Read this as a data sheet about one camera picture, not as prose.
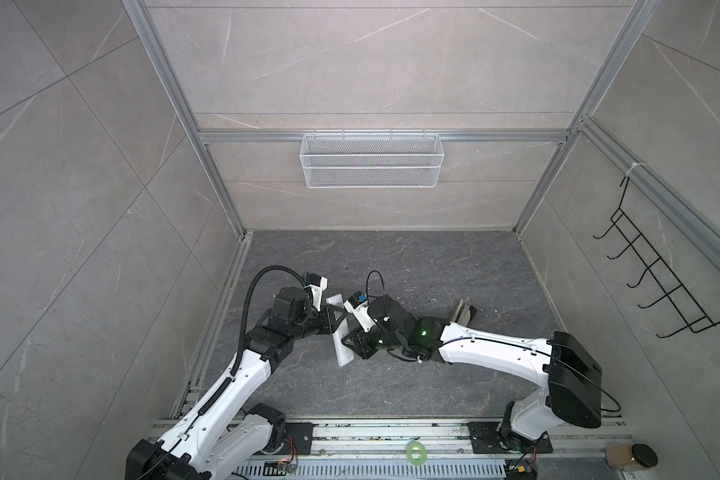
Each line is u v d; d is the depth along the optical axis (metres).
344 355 0.74
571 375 0.42
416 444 0.73
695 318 0.59
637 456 0.63
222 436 0.45
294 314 0.60
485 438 0.73
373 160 1.01
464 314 0.93
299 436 0.73
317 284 0.70
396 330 0.58
